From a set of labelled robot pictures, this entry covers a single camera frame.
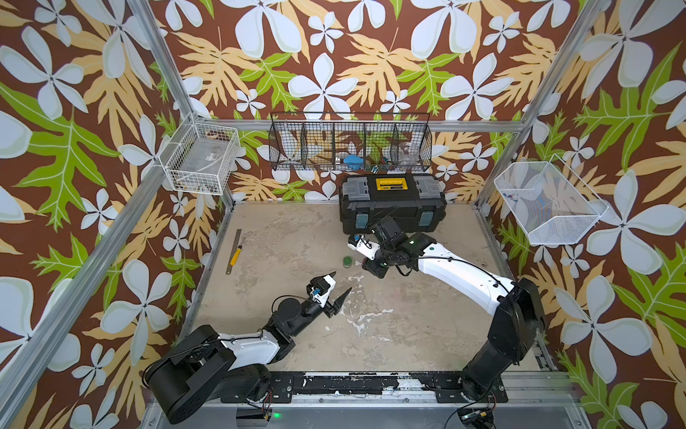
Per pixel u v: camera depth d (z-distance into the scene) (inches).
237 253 40.4
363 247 28.4
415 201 38.4
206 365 17.1
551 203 32.3
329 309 27.3
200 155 33.9
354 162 36.9
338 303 27.7
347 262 38.5
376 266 29.0
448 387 28.8
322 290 25.2
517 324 17.5
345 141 38.1
